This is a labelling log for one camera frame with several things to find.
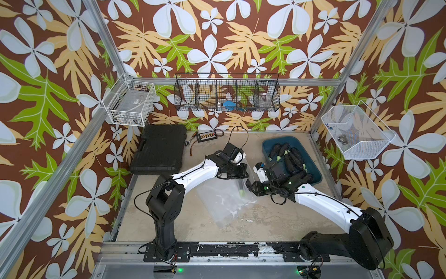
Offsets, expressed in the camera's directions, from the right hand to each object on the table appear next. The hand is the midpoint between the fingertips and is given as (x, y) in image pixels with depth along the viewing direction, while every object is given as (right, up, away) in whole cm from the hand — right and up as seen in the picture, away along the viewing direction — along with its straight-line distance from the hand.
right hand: (250, 187), depth 84 cm
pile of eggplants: (+28, +14, +19) cm, 37 cm away
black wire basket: (-11, +51, +13) cm, 54 cm away
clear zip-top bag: (-12, -8, +6) cm, 16 cm away
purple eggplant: (-4, -3, +5) cm, 7 cm away
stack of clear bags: (-3, -13, +2) cm, 14 cm away
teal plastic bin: (+38, +9, +16) cm, 42 cm away
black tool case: (-50, +18, +17) cm, 56 cm away
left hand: (0, +7, 0) cm, 7 cm away
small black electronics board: (-24, +28, +33) cm, 49 cm away
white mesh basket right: (+52, +26, -3) cm, 58 cm away
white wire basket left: (-60, +42, +2) cm, 73 cm away
